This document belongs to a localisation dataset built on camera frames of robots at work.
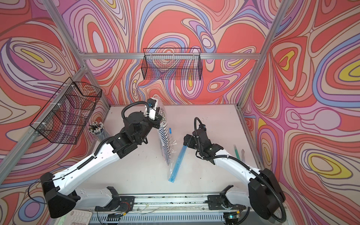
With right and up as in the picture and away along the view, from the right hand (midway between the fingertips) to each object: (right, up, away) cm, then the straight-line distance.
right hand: (190, 143), depth 85 cm
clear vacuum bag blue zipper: (-11, -8, +5) cm, 15 cm away
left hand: (-16, +20, -18) cm, 31 cm away
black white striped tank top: (-15, +5, -12) cm, 19 cm away
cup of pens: (-57, +9, -1) cm, 58 cm away
